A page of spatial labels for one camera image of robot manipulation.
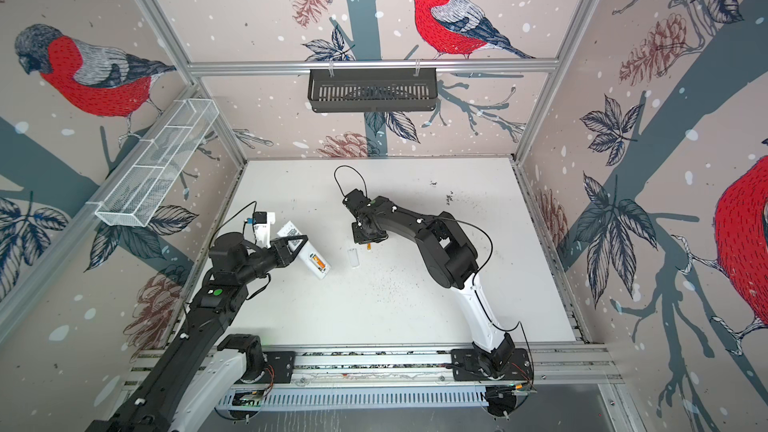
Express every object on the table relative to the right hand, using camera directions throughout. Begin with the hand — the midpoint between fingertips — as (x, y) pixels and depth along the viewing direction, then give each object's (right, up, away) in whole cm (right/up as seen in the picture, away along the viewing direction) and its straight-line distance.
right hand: (364, 240), depth 98 cm
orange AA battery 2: (+2, -1, -3) cm, 4 cm away
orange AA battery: (-10, -2, -19) cm, 22 cm away
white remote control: (-13, +1, -21) cm, 25 cm away
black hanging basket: (+2, +53, +8) cm, 54 cm away
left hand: (-14, +5, -23) cm, 27 cm away
